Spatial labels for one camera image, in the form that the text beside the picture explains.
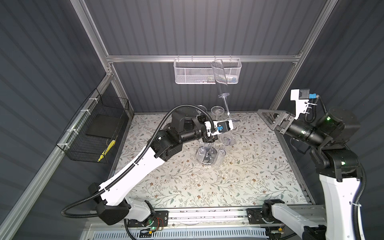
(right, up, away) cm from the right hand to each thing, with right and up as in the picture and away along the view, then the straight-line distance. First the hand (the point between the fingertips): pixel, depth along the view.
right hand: (261, 115), depth 50 cm
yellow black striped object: (-63, -15, +19) cm, 68 cm away
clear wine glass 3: (-9, -10, +17) cm, 22 cm away
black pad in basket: (-71, -3, +29) cm, 77 cm away
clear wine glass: (-19, +6, +26) cm, 32 cm away
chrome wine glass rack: (-15, -21, +44) cm, 51 cm away
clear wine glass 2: (-11, +4, +28) cm, 30 cm away
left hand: (-11, -1, +7) cm, 14 cm away
